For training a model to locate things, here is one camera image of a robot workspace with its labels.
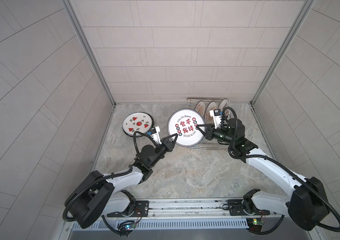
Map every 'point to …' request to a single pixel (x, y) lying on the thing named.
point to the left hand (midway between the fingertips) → (181, 135)
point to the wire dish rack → (207, 145)
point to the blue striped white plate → (137, 121)
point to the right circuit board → (255, 224)
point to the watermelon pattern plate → (137, 121)
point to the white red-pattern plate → (210, 105)
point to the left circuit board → (130, 226)
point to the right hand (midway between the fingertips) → (196, 128)
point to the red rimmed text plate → (183, 122)
